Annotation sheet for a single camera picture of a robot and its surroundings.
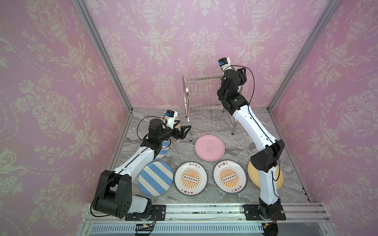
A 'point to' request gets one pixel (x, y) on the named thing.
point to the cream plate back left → (178, 126)
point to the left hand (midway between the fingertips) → (185, 125)
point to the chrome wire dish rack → (204, 111)
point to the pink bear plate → (209, 148)
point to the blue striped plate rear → (163, 152)
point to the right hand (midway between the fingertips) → (243, 71)
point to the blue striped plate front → (155, 178)
